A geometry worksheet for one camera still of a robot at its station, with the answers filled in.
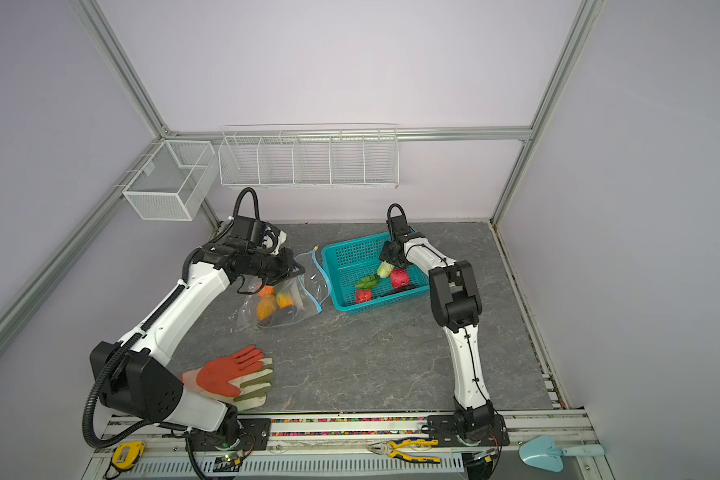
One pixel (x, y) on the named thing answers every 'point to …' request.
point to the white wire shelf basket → (314, 157)
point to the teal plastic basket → (351, 269)
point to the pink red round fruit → (399, 278)
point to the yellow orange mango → (265, 307)
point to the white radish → (384, 269)
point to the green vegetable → (369, 282)
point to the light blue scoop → (543, 452)
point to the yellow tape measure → (127, 454)
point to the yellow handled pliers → (390, 448)
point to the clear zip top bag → (286, 300)
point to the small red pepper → (363, 295)
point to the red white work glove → (243, 379)
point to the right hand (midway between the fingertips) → (389, 258)
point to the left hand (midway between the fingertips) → (305, 272)
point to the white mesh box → (173, 181)
